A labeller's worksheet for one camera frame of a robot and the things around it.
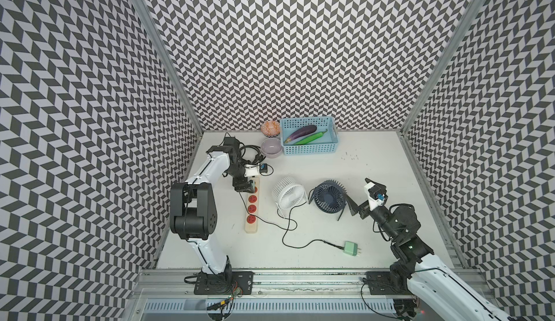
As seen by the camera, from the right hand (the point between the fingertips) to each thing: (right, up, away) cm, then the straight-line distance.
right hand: (356, 188), depth 77 cm
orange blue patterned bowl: (-35, +26, +43) cm, 61 cm away
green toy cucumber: (-13, +20, +34) cm, 42 cm away
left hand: (-42, +2, +15) cm, 45 cm away
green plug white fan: (-1, -22, +2) cm, 22 cm away
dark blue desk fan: (-8, -4, +8) cm, 12 cm away
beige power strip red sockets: (-39, -10, +12) cm, 42 cm away
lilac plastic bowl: (-33, +15, +30) cm, 47 cm away
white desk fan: (-25, -3, +4) cm, 25 cm away
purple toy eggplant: (-18, +23, +35) cm, 46 cm away
